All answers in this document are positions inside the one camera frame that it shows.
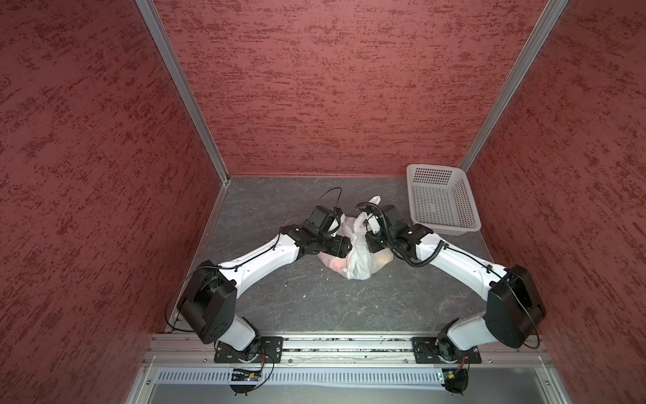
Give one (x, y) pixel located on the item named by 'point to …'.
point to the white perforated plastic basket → (441, 197)
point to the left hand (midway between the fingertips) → (340, 249)
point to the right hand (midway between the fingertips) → (370, 241)
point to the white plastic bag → (362, 263)
